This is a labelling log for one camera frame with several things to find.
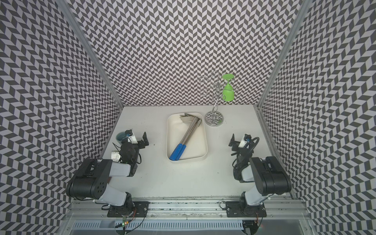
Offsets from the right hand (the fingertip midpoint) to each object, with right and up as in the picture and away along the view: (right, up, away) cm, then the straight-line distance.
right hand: (241, 137), depth 89 cm
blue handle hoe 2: (-40, -9, -5) cm, 41 cm away
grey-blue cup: (-77, +1, +5) cm, 78 cm away
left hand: (-64, +2, +2) cm, 64 cm away
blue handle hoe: (-32, 0, +5) cm, 32 cm away
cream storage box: (-27, -7, +7) cm, 29 cm away
